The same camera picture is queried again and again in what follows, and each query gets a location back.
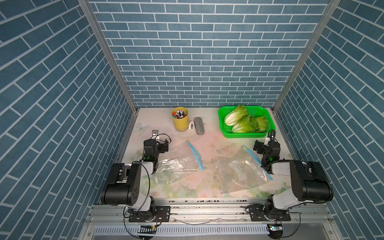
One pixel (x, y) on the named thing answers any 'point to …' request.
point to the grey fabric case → (199, 125)
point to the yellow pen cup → (180, 117)
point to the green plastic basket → (253, 111)
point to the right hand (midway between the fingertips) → (266, 142)
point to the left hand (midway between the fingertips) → (161, 138)
